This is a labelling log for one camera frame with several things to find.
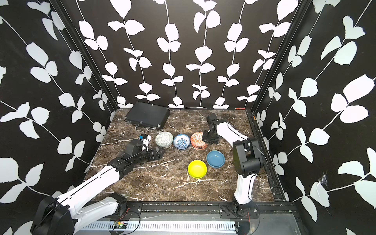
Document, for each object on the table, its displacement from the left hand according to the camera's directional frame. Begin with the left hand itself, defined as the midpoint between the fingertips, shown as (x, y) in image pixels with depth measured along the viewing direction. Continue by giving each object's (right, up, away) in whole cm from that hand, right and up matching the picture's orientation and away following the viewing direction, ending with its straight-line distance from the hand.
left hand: (160, 149), depth 82 cm
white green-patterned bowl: (-1, +3, +16) cm, 17 cm away
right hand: (+26, +4, +13) cm, 29 cm away
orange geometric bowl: (+21, +2, +15) cm, 26 cm away
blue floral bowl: (+11, +2, +16) cm, 20 cm away
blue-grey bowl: (+33, -8, +10) cm, 36 cm away
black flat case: (-17, +20, +32) cm, 42 cm away
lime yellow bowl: (+21, -13, +4) cm, 25 cm away
